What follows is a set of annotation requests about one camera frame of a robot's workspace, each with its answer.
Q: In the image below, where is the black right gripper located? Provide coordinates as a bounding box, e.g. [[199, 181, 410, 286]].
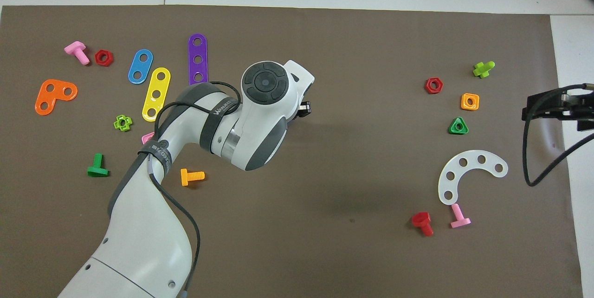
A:
[[522, 84, 594, 132]]

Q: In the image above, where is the orange square plastic nut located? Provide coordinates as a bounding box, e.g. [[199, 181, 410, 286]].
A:
[[460, 93, 480, 111]]

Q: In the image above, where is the green triangle plastic nut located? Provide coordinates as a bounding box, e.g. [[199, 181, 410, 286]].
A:
[[448, 117, 469, 135]]

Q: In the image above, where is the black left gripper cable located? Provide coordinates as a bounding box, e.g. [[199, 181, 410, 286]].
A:
[[148, 81, 242, 298]]

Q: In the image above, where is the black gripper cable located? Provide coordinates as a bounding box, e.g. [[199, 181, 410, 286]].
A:
[[523, 84, 594, 188], [148, 81, 242, 298]]

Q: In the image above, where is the purple four-hole plastic plate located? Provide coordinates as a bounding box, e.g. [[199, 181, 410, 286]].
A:
[[188, 33, 209, 86]]

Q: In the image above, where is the orange angled three-hole plate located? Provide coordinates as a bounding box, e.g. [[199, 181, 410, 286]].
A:
[[35, 79, 78, 116]]

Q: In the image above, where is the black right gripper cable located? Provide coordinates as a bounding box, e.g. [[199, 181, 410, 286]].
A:
[[523, 84, 594, 188]]

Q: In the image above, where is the orange plastic screw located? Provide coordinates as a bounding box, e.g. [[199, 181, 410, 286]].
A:
[[181, 168, 206, 187]]

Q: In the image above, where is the red hexagon-head plastic screw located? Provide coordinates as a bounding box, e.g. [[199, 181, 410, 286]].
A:
[[411, 212, 434, 237]]

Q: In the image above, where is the yellow three-hole plastic plate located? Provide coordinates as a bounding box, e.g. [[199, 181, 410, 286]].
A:
[[142, 67, 171, 123]]

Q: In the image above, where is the lime cross-head plastic screw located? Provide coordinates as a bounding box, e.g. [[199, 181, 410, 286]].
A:
[[472, 61, 496, 79]]

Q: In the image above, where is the blue two-hole plastic plate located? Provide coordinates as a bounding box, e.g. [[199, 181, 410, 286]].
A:
[[128, 49, 154, 85]]

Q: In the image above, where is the pink plastic screw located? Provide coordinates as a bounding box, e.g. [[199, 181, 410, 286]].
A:
[[450, 203, 472, 229], [64, 41, 90, 65]]

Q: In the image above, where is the dark green plastic screw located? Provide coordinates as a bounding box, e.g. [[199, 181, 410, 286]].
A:
[[87, 153, 110, 178]]

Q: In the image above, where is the white curved five-hole plate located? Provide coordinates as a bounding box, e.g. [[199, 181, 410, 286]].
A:
[[438, 150, 509, 206]]

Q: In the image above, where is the brown table mat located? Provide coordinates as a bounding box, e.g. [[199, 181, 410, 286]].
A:
[[0, 5, 584, 298]]

